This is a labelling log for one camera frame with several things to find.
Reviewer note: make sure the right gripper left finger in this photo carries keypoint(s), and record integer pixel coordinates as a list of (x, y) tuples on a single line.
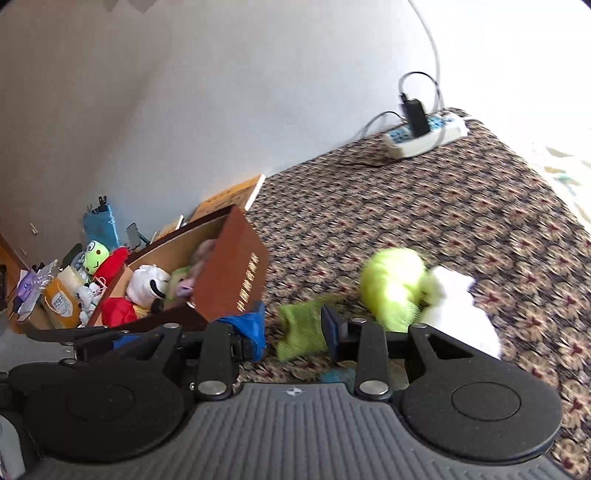
[(206, 363)]

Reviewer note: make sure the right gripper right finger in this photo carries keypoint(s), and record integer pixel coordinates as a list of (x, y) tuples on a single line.
[(370, 346)]

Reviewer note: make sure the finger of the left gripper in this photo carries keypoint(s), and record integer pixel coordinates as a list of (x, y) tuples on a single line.
[(90, 343)]

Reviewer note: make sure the green knitted cloth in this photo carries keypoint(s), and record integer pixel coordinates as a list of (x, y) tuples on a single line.
[(302, 327)]

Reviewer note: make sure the pink plush toy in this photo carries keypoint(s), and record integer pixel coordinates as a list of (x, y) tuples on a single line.
[(198, 260)]

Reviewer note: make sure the white plastic bag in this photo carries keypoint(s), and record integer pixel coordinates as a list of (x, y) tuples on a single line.
[(450, 308)]

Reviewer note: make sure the yellow-green mesh bath sponge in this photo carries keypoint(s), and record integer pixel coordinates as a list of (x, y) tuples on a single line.
[(390, 287)]

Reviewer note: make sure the red cloth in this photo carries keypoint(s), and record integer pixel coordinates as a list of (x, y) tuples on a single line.
[(117, 311)]

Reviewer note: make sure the small white toy figure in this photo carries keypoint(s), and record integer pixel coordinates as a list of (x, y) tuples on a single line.
[(88, 296)]

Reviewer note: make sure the yellow paper bag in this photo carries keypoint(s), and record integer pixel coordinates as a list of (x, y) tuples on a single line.
[(60, 300)]

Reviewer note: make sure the red plush toy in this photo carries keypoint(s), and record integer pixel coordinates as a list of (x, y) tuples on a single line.
[(109, 269)]

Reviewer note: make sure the brown cardboard box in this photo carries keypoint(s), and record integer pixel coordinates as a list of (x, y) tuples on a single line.
[(232, 280)]

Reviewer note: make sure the white snoopy plush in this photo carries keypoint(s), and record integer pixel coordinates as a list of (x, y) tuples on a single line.
[(147, 284)]

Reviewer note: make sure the purple plastic wrapping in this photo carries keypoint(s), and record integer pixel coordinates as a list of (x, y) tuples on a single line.
[(31, 287)]

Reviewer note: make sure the green smiling plush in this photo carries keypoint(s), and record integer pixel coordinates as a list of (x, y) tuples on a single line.
[(178, 281)]

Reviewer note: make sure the green frog plush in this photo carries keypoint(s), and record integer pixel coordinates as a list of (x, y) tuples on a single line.
[(95, 254)]

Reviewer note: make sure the phone on stand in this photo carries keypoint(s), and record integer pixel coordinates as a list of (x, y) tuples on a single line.
[(135, 239)]

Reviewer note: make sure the blue pouch with clips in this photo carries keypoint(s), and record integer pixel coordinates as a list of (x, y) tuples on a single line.
[(99, 224)]

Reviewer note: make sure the red cartoon picture book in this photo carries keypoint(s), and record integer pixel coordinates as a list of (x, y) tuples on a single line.
[(169, 228)]

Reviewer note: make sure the yellow book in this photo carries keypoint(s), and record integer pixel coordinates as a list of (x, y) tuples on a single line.
[(241, 195)]

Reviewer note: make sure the patterned floral tablecloth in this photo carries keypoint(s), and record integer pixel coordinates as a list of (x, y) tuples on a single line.
[(473, 206)]

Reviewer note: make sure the black power adapter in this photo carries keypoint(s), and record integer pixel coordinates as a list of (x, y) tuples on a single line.
[(415, 116)]

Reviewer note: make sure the light patterned bedsheet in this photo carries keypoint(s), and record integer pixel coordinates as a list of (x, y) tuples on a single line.
[(570, 177)]

